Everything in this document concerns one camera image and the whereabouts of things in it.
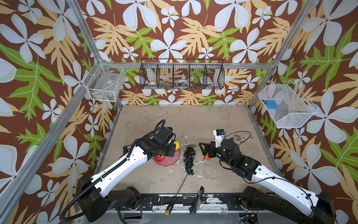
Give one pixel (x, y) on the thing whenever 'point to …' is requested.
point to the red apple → (159, 159)
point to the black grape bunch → (189, 156)
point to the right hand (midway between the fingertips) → (203, 143)
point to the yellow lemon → (177, 145)
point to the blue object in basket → (271, 104)
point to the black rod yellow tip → (171, 203)
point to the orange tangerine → (206, 157)
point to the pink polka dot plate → (168, 160)
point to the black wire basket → (167, 73)
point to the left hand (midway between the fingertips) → (174, 148)
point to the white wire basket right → (288, 106)
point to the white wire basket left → (104, 82)
